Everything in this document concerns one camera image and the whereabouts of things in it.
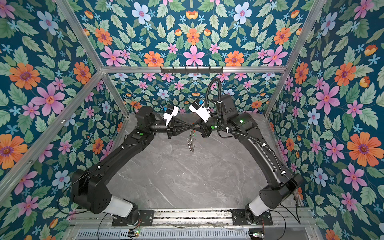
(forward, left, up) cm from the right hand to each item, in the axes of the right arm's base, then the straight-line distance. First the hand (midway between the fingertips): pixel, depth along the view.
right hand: (192, 124), depth 65 cm
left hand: (-1, +1, +1) cm, 1 cm away
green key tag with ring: (-2, -1, -4) cm, 5 cm away
